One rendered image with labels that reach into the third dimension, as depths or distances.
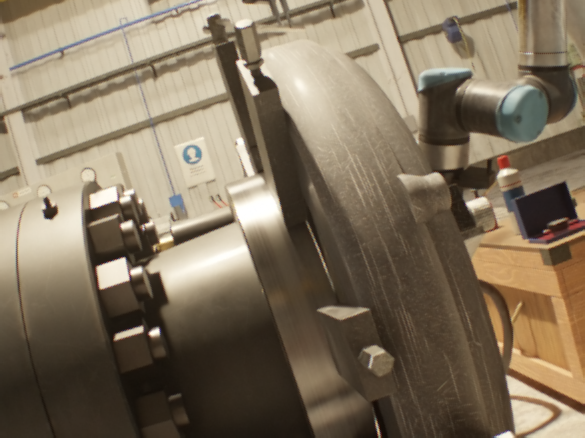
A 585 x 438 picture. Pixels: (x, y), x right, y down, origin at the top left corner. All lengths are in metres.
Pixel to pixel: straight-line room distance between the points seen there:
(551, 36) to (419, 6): 11.00
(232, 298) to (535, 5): 0.71
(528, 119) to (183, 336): 0.62
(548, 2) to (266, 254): 0.67
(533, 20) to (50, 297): 0.88
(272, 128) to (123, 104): 11.39
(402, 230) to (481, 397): 0.18
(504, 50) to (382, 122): 11.67
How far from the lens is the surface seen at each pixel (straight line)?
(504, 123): 1.17
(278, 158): 0.80
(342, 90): 0.78
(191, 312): 0.90
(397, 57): 11.65
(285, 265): 0.84
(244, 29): 0.74
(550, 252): 1.83
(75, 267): 0.82
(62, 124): 12.40
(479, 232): 0.91
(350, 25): 12.04
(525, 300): 2.14
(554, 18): 1.28
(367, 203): 0.70
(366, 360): 0.60
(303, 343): 0.82
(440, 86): 1.23
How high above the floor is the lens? 0.78
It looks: level
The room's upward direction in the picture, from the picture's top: 18 degrees counter-clockwise
